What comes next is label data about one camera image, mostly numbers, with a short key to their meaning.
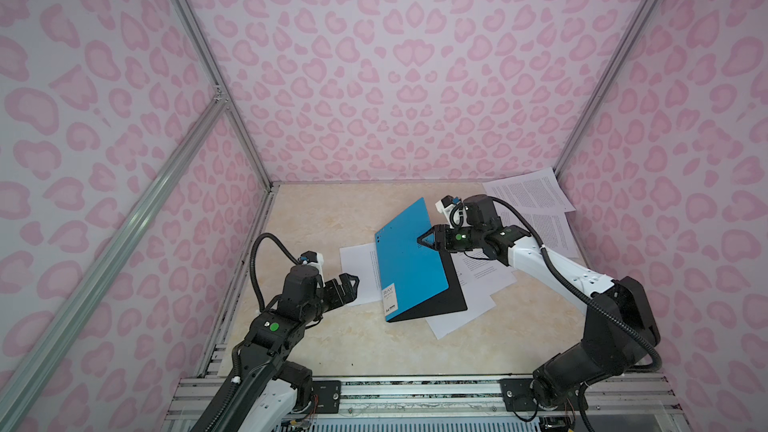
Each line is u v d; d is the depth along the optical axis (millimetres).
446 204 775
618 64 859
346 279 691
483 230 661
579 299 423
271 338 516
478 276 949
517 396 734
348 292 682
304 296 568
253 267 549
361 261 984
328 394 734
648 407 721
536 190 1177
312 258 694
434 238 753
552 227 1066
